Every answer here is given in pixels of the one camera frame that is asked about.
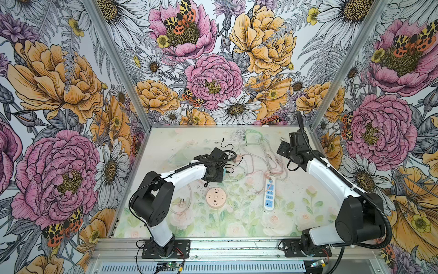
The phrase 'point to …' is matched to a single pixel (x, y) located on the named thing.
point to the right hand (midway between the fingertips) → (285, 153)
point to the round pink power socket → (216, 197)
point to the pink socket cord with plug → (181, 202)
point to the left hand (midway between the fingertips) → (215, 181)
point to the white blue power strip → (270, 193)
